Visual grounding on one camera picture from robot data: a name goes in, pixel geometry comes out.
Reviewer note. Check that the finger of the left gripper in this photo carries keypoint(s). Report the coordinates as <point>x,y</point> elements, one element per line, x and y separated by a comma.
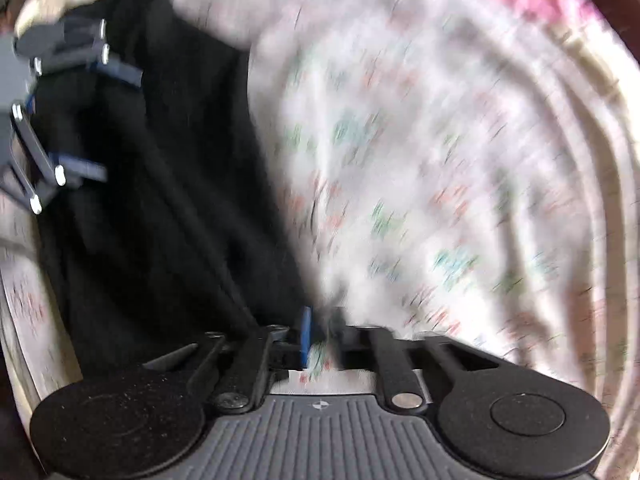
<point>73,44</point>
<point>51,172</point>

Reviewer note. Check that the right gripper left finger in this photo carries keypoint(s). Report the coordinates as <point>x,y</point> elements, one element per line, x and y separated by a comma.
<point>139,422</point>

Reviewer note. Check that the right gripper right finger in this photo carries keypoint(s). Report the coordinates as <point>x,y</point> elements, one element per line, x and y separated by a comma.
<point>496,417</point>

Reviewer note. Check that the black pants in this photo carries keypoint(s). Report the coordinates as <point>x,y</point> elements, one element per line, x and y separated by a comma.
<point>183,237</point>

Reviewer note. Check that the white floral sheet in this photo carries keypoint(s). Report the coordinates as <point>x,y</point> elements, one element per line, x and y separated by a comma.
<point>423,154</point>

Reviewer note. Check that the pink yellow floral quilt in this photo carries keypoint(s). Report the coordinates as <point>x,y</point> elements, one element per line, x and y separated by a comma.
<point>591,337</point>

